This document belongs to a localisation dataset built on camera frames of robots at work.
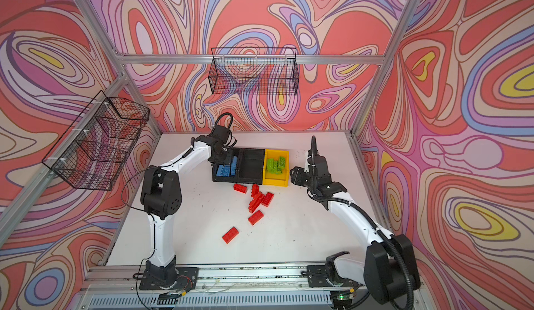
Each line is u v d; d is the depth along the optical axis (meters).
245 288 0.73
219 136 0.79
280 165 0.99
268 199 0.92
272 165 1.00
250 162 1.04
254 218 0.86
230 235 0.82
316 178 0.63
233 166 0.97
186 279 0.72
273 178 0.98
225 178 0.96
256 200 0.87
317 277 0.73
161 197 0.54
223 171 1.01
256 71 0.96
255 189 0.94
